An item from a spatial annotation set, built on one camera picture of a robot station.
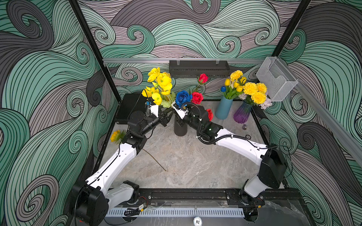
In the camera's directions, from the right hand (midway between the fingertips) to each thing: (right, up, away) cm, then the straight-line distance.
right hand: (171, 109), depth 73 cm
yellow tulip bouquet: (+38, +15, +11) cm, 42 cm away
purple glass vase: (+49, -2, +24) cm, 55 cm away
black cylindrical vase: (+4, -15, +24) cm, 29 cm away
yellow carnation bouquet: (+47, +9, +3) cm, 48 cm away
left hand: (+1, +2, -6) cm, 7 cm away
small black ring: (+54, -20, +23) cm, 62 cm away
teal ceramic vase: (+37, +1, +26) cm, 45 cm away
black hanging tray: (+14, +29, +22) cm, 39 cm away
